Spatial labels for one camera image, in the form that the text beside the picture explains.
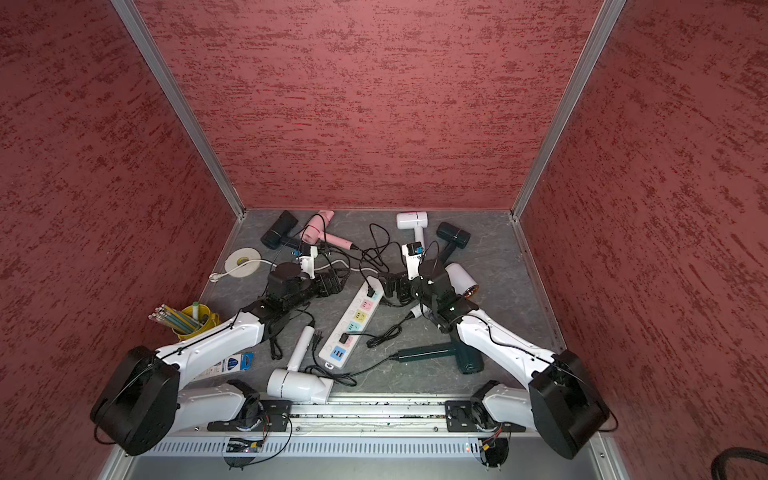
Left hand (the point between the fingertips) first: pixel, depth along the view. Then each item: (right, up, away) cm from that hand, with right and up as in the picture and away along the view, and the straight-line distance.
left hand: (340, 277), depth 84 cm
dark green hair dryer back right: (+39, +12, +23) cm, 46 cm away
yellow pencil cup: (-41, -12, -3) cm, 43 cm away
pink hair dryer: (-14, +15, +25) cm, 32 cm away
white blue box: (-27, -23, -3) cm, 36 cm away
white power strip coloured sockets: (-1, -20, -1) cm, 20 cm away
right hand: (+15, +1, -2) cm, 15 cm away
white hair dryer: (+24, +18, +27) cm, 41 cm away
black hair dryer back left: (-27, +18, +30) cm, 44 cm away
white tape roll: (-41, +5, +22) cm, 47 cm away
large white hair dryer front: (-11, -27, -8) cm, 30 cm away
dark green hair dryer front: (+36, -22, -3) cm, 43 cm away
